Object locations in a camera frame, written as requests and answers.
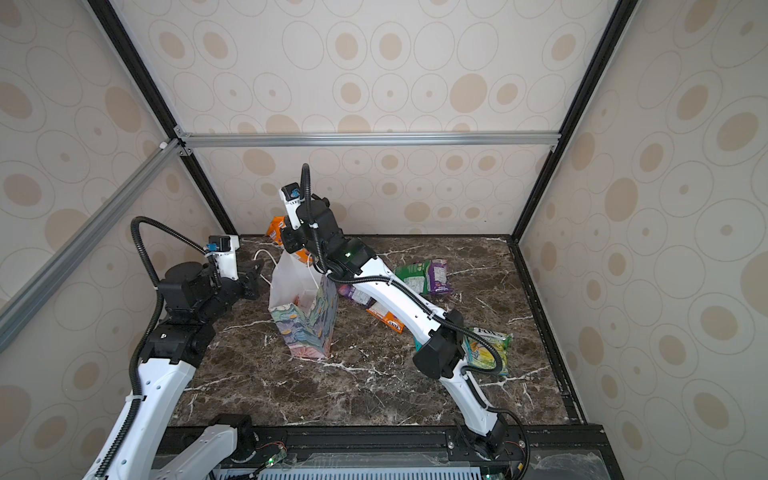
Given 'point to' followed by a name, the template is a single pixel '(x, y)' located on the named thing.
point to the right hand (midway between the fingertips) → (284, 218)
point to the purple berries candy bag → (437, 276)
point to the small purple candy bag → (356, 295)
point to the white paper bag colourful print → (303, 303)
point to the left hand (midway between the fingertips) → (268, 258)
